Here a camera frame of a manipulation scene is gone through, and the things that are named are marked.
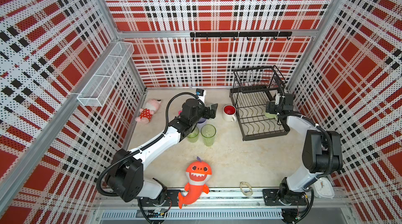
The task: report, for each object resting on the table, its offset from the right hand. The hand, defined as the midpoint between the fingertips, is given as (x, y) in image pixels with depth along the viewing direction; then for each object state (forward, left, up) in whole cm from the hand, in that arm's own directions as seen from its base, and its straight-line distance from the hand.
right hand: (277, 103), depth 95 cm
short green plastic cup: (-18, +52, -9) cm, 56 cm away
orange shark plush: (-39, +48, -4) cm, 62 cm away
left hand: (-8, +41, +11) cm, 43 cm away
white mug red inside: (+1, +29, -10) cm, 31 cm away
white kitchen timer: (-45, -12, -9) cm, 48 cm away
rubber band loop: (-47, +24, -10) cm, 54 cm away
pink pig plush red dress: (-3, +83, -5) cm, 83 cm away
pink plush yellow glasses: (-22, +54, +23) cm, 63 cm away
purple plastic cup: (-14, +47, +1) cm, 49 cm away
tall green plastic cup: (-19, +43, -1) cm, 47 cm away
